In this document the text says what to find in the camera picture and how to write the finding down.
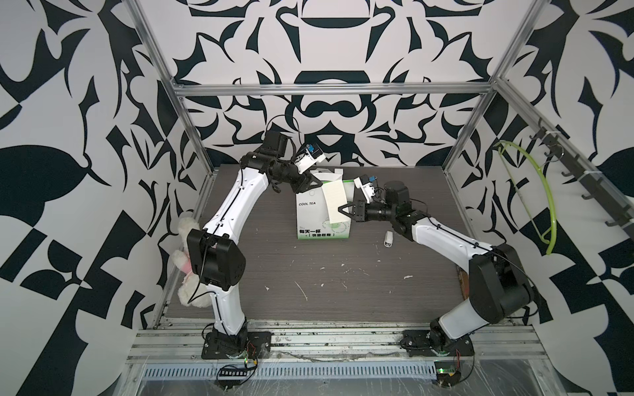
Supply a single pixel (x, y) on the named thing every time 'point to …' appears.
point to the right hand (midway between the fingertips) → (340, 207)
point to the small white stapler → (389, 238)
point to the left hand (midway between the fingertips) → (314, 174)
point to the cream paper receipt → (336, 197)
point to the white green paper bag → (313, 220)
